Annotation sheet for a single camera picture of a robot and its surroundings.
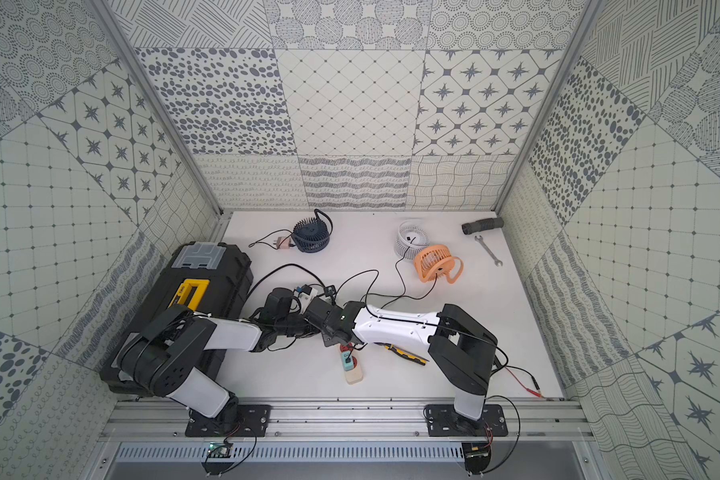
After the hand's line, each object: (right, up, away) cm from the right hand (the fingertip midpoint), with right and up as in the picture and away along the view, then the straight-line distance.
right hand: (342, 333), depth 85 cm
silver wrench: (+54, +19, +21) cm, 61 cm away
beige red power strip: (+4, -10, -5) cm, 12 cm away
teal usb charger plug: (+2, -4, -9) cm, 10 cm away
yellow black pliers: (+18, -5, -1) cm, 18 cm away
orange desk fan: (+28, +20, +6) cm, 35 cm away
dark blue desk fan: (-14, +29, +22) cm, 39 cm away
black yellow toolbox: (-36, +17, -6) cm, 40 cm away
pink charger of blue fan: (-23, +26, +20) cm, 40 cm away
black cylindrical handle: (+51, +33, +27) cm, 66 cm away
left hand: (-4, +4, +4) cm, 7 cm away
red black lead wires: (+53, -11, -4) cm, 55 cm away
